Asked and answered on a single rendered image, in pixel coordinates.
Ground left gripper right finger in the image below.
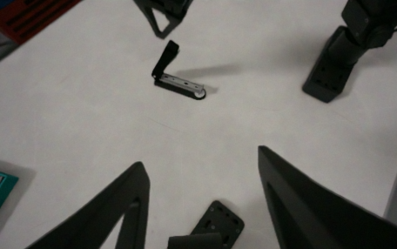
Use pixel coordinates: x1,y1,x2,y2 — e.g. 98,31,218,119
258,145,397,249

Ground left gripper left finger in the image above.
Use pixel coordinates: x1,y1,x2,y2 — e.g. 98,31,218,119
24,161,151,249

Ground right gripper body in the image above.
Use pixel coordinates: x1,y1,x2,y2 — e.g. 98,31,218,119
145,0,192,12

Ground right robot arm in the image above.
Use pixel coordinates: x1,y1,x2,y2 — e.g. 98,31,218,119
308,0,397,97

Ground teal rectangular tray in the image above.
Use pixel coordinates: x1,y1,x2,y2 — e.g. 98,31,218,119
0,172,19,208

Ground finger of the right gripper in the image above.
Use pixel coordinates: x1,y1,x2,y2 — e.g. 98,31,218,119
134,0,188,39

